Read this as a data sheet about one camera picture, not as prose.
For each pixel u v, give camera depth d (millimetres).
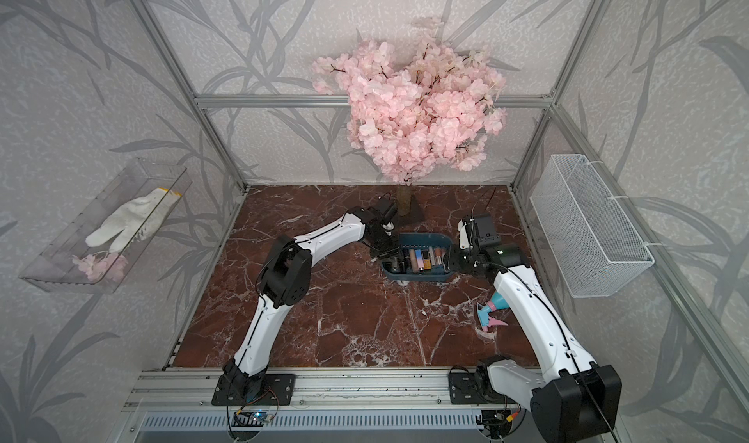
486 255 535
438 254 982
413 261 966
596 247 595
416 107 692
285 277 574
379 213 799
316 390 751
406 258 961
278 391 730
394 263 961
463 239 707
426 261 966
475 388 724
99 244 628
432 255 983
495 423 711
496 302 860
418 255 980
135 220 678
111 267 564
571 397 374
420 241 1031
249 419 722
